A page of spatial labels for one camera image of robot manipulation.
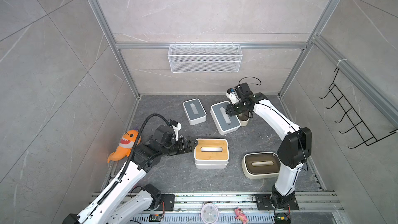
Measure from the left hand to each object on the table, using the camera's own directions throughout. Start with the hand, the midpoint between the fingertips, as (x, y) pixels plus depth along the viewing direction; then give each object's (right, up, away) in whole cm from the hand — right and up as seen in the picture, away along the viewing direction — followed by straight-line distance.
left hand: (192, 142), depth 70 cm
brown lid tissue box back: (+32, +9, +27) cm, 43 cm away
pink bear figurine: (+21, -32, -3) cm, 39 cm away
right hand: (+22, +15, +19) cm, 33 cm away
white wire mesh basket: (+6, +49, +30) cm, 58 cm away
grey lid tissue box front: (+17, +8, +14) cm, 24 cm away
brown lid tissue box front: (+36, -16, +14) cm, 42 cm away
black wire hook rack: (+70, +5, -11) cm, 71 cm away
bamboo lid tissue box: (+10, -7, +9) cm, 15 cm away
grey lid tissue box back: (-1, +13, +36) cm, 39 cm away
